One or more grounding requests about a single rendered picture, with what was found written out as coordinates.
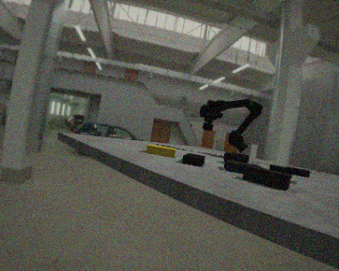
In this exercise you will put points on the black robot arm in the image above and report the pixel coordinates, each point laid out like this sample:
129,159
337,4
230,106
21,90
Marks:
235,138

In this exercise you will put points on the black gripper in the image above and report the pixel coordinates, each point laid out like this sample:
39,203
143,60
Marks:
211,114

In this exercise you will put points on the beige square tile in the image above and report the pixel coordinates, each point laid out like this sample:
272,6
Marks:
292,181

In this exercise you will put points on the yellow box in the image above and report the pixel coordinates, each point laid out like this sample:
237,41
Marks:
163,151

